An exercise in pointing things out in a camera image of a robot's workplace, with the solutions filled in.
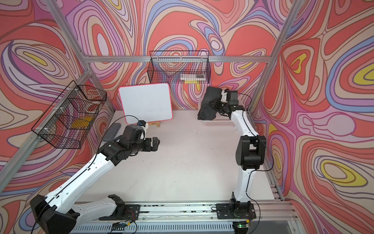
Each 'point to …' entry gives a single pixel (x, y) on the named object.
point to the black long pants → (208, 111)
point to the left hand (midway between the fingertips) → (154, 141)
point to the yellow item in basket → (81, 122)
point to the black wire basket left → (67, 122)
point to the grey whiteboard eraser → (112, 131)
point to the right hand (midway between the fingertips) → (210, 106)
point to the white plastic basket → (220, 121)
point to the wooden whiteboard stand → (158, 123)
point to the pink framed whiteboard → (150, 103)
